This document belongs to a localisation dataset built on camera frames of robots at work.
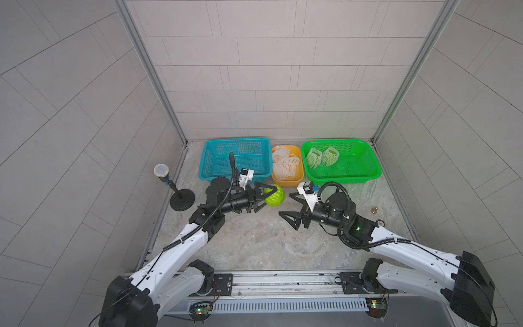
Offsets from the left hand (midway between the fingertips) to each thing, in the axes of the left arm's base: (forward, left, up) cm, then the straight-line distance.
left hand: (275, 196), depth 67 cm
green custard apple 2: (-2, 0, +2) cm, 3 cm away
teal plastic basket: (+37, +11, -24) cm, 45 cm away
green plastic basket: (+33, -45, -22) cm, 60 cm away
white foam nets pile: (+30, -5, -21) cm, 37 cm away
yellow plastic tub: (+38, -12, -19) cm, 44 cm away
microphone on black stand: (+11, +41, -24) cm, 49 cm away
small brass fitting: (+6, -44, -23) cm, 50 cm away
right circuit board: (-28, -35, -25) cm, 51 cm away
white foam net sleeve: (+32, -20, -18) cm, 41 cm away
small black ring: (+1, -46, -24) cm, 52 cm away
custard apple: (+33, -29, -18) cm, 47 cm away
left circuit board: (-29, +24, -22) cm, 43 cm away
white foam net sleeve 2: (+33, -29, -18) cm, 47 cm away
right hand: (-2, -4, -4) cm, 6 cm away
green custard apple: (+32, -20, -18) cm, 41 cm away
